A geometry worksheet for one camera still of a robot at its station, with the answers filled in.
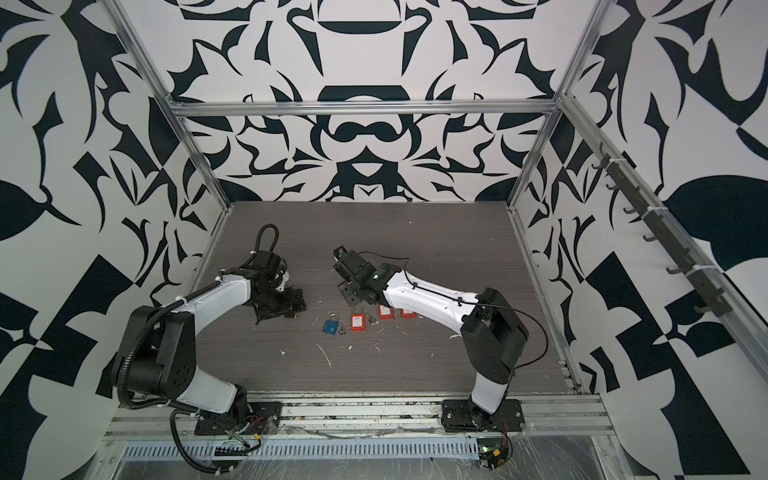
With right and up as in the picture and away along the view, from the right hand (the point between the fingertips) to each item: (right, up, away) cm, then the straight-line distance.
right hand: (353, 282), depth 85 cm
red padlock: (+1, -12, +4) cm, 13 cm away
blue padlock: (-7, -13, +4) cm, 16 cm away
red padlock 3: (+16, -11, +6) cm, 20 cm away
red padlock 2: (+9, -10, +6) cm, 15 cm away
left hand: (-18, -7, +5) cm, 20 cm away
